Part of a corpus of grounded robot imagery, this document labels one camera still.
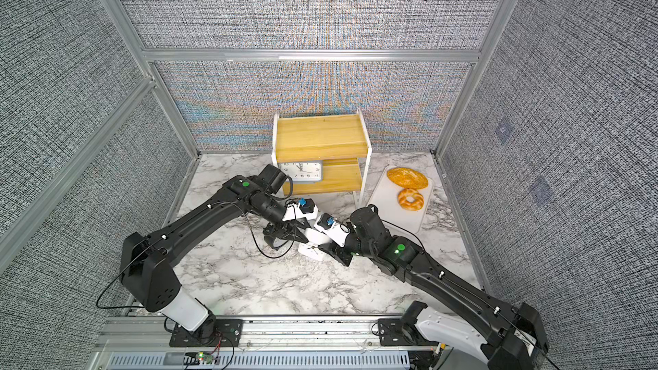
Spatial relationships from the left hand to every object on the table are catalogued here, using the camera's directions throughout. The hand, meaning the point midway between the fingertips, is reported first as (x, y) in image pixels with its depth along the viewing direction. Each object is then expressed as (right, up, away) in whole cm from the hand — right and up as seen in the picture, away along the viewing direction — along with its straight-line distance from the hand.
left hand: (310, 229), depth 74 cm
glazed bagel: (+39, +4, +26) cm, 47 cm away
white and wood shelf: (+9, +26, +4) cm, 28 cm away
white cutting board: (+28, +5, +31) cm, 42 cm away
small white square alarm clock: (0, -6, +1) cm, 6 cm away
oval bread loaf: (+38, +15, +31) cm, 51 cm away
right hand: (+4, -1, -1) cm, 4 cm away
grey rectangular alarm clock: (-3, +17, +12) cm, 21 cm away
